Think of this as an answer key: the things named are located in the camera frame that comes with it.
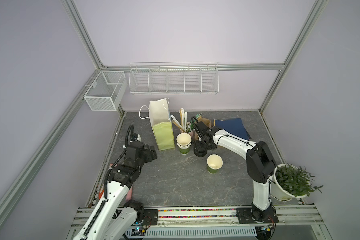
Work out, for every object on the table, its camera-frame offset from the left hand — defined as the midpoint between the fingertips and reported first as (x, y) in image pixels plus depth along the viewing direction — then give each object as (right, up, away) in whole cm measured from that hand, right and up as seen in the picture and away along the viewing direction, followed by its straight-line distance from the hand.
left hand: (146, 151), depth 76 cm
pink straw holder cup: (+25, +8, +2) cm, 26 cm away
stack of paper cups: (+19, +4, +15) cm, 25 cm away
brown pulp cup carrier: (+36, +16, +32) cm, 51 cm away
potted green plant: (+69, -13, -8) cm, 70 cm away
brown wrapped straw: (+16, +13, +17) cm, 27 cm away
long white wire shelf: (+14, +45, +22) cm, 52 cm away
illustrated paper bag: (+2, +22, +21) cm, 31 cm away
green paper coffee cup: (+37, -9, +12) cm, 40 cm away
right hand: (+30, -1, +16) cm, 34 cm away
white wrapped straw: (+19, +17, +20) cm, 32 cm away
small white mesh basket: (-32, +34, +19) cm, 51 cm away
